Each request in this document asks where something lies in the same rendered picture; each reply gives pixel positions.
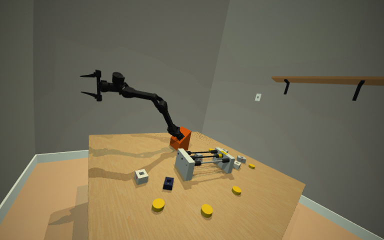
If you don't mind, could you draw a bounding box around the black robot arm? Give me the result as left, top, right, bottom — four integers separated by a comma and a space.
112, 72, 185, 141

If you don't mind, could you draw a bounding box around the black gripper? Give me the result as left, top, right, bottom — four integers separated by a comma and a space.
80, 70, 112, 102

